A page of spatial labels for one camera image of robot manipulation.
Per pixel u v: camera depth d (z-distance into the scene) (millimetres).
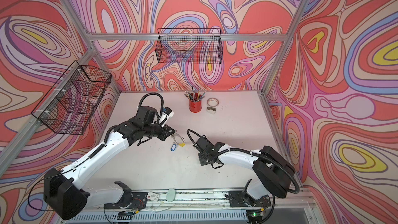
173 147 894
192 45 960
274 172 436
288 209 713
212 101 1127
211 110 1076
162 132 672
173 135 766
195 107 1030
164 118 688
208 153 636
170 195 739
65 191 375
